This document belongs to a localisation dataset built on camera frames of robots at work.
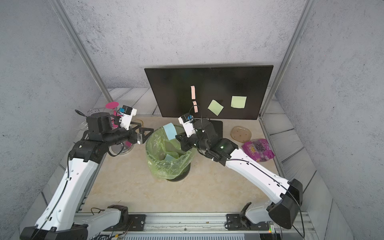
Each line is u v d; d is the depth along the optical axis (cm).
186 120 58
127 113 57
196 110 87
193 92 79
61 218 37
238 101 81
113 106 89
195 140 62
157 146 81
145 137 61
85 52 86
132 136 58
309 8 70
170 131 69
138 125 70
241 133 110
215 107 84
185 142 60
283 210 38
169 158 89
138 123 70
